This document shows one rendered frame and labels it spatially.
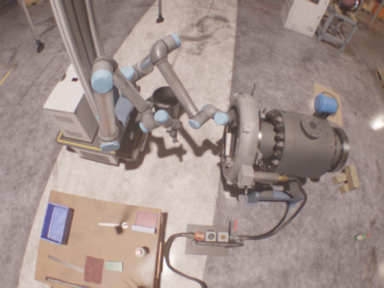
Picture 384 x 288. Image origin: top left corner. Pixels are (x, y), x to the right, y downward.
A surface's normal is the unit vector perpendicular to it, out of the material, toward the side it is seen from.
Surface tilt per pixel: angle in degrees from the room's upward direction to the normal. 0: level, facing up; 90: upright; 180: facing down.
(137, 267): 0
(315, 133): 0
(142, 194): 0
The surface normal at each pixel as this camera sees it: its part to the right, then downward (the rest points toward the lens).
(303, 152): 0.01, 0.20
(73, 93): 0.08, -0.48
